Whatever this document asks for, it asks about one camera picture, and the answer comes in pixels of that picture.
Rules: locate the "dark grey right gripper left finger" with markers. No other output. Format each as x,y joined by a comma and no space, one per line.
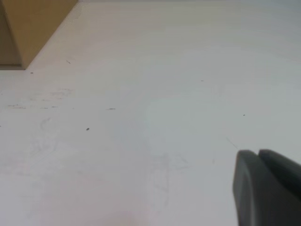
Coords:
259,197

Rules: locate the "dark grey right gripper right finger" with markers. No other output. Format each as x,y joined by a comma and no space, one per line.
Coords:
286,171

